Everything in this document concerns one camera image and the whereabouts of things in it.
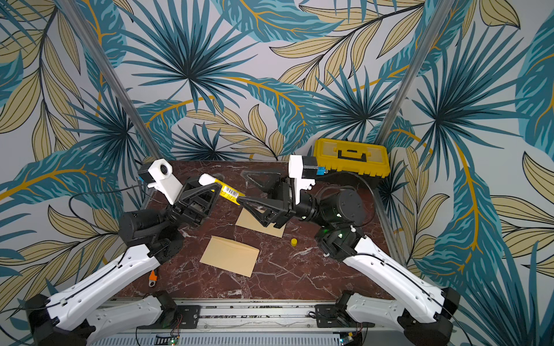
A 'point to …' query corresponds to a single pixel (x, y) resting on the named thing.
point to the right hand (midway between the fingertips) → (240, 188)
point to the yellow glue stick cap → (293, 242)
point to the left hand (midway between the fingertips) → (222, 188)
